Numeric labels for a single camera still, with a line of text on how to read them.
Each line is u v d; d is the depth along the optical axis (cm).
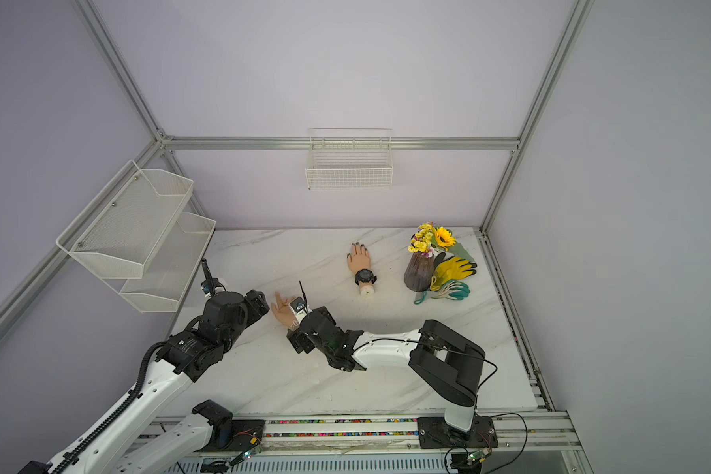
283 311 95
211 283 64
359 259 108
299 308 72
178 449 55
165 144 93
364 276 101
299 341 74
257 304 70
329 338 65
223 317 55
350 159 94
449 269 105
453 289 101
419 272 98
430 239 82
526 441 72
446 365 46
